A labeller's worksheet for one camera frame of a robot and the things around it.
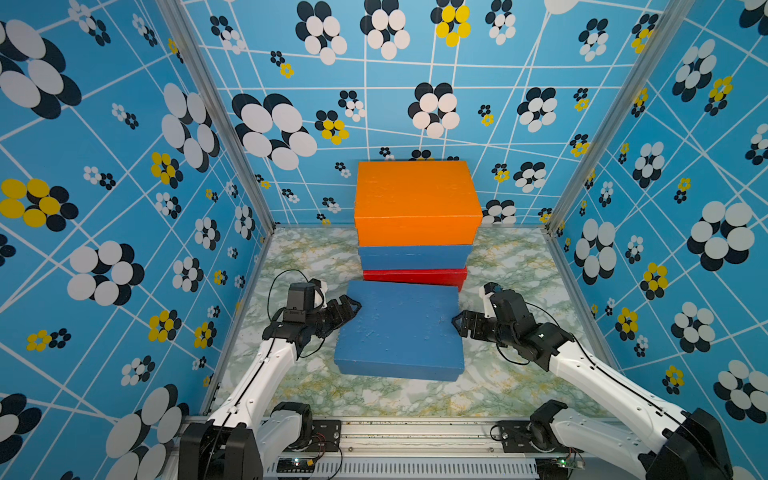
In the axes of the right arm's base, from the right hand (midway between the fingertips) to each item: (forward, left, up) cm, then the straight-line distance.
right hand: (468, 321), depth 81 cm
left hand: (+3, +31, +2) cm, 31 cm away
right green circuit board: (-31, -21, -12) cm, 39 cm away
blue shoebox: (+16, +15, +8) cm, 23 cm away
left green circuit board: (-32, +44, -14) cm, 56 cm away
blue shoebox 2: (-3, +18, 0) cm, 18 cm away
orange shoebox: (+23, +14, +23) cm, 35 cm away
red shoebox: (+16, 0, -1) cm, 16 cm away
